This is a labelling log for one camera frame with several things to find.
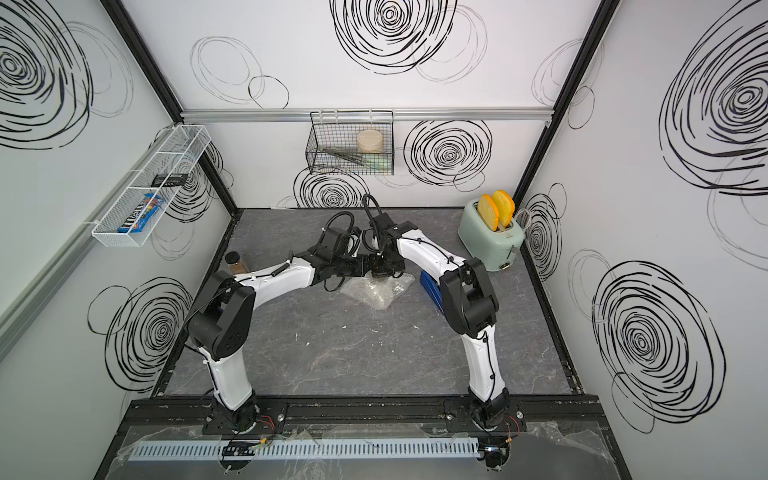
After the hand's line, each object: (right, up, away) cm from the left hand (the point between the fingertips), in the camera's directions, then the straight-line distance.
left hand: (373, 266), depth 93 cm
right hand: (+2, -2, +1) cm, 3 cm away
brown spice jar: (-45, 0, +3) cm, 45 cm away
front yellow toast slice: (+36, +17, -1) cm, 40 cm away
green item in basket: (+1, +34, +4) cm, 34 cm away
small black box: (-52, +25, -14) cm, 60 cm away
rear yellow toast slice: (+41, +19, -1) cm, 45 cm away
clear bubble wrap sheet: (+1, -6, -6) cm, 9 cm away
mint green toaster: (+38, +5, -1) cm, 39 cm away
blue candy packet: (-53, +17, -20) cm, 59 cm away
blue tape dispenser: (+18, -6, -1) cm, 19 cm away
